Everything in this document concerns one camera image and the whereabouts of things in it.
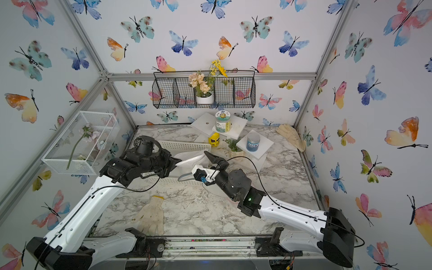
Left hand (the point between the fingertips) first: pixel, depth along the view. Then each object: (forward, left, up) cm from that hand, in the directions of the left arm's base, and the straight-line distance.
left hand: (184, 158), depth 70 cm
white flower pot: (+36, -8, +2) cm, 37 cm away
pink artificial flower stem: (+12, +44, +4) cm, 45 cm away
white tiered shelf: (+34, -7, -13) cm, 37 cm away
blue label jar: (+13, -31, -6) cm, 34 cm away
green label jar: (+21, -16, +2) cm, 27 cm away
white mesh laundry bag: (-15, -13, +1) cm, 20 cm away
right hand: (-2, -9, +5) cm, 11 cm away
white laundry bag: (-5, -2, +2) cm, 6 cm away
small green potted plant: (+16, -23, -18) cm, 34 cm away
